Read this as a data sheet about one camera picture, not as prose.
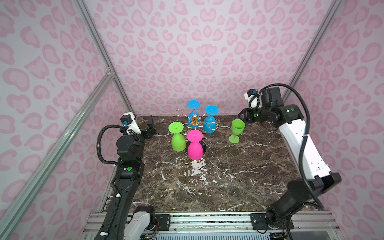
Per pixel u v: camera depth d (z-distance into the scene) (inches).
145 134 24.0
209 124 34.1
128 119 21.1
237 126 38.9
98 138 16.7
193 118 30.3
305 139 17.4
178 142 31.6
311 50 33.0
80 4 26.7
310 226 28.9
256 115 24.0
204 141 40.8
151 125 23.9
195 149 29.9
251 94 25.1
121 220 16.4
